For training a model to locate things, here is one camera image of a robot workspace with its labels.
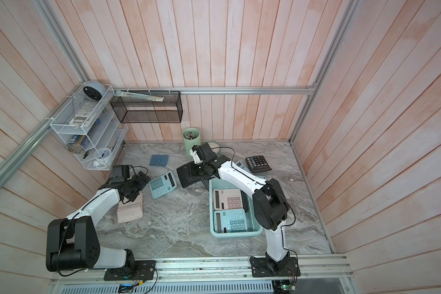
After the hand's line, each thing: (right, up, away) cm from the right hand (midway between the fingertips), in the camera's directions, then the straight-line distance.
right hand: (186, 172), depth 87 cm
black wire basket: (-34, +35, +19) cm, 53 cm away
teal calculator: (-14, -8, +10) cm, 19 cm away
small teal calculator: (+21, -22, -6) cm, 31 cm away
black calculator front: (+29, -14, +3) cm, 32 cm away
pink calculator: (-27, -19, +1) cm, 33 cm away
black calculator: (+40, +3, +20) cm, 44 cm away
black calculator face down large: (+3, 0, -10) cm, 11 cm away
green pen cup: (+1, +18, +14) cm, 23 cm away
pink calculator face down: (+20, -14, +3) cm, 25 cm away
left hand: (-21, -7, +4) cm, 22 cm away
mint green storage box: (+32, -25, -7) cm, 41 cm away
